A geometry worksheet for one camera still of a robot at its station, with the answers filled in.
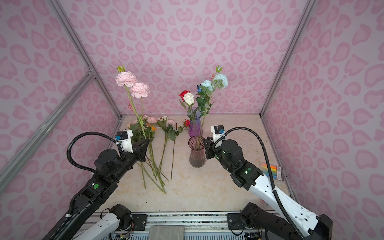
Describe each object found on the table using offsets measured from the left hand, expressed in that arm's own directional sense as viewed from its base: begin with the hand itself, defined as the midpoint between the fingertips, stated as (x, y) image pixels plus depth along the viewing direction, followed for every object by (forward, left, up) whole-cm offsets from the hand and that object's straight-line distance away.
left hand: (148, 138), depth 66 cm
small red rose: (+33, -14, -30) cm, 47 cm away
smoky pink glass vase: (+7, -21, -17) cm, 28 cm away
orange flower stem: (+30, +10, -29) cm, 43 cm away
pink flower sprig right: (+30, -4, -33) cm, 45 cm away
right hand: (+1, -25, -3) cm, 25 cm away
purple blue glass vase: (+26, -21, -24) cm, 41 cm away
